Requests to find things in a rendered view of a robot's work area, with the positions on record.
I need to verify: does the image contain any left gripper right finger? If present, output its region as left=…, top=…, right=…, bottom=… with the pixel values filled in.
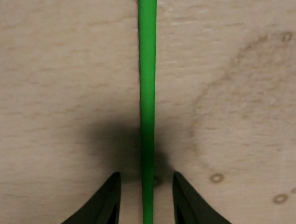
left=172, top=172, right=232, bottom=224

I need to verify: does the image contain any green flower stem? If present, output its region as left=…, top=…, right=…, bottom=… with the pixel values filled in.
left=138, top=0, right=157, bottom=224

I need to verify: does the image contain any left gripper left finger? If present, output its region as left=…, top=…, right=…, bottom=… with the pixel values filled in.
left=61, top=172, right=122, bottom=224

